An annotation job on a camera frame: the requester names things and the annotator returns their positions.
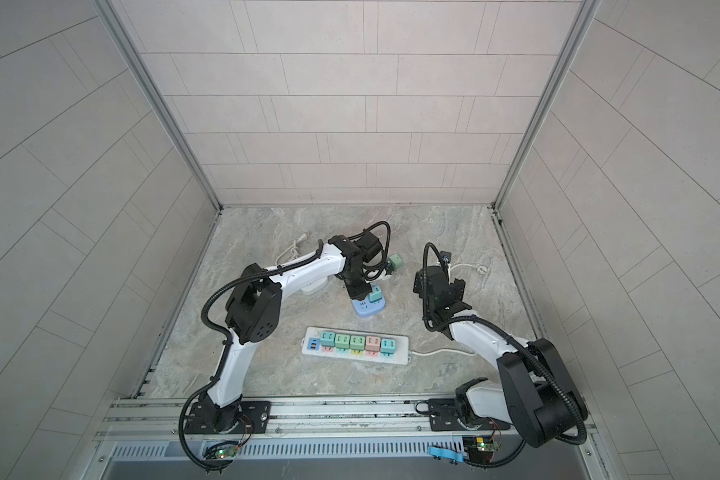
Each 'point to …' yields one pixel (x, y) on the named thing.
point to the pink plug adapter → (373, 343)
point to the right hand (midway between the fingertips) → (433, 276)
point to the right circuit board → (480, 448)
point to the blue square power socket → (366, 307)
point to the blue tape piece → (446, 454)
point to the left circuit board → (221, 453)
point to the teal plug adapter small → (388, 346)
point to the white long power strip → (310, 345)
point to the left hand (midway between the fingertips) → (371, 288)
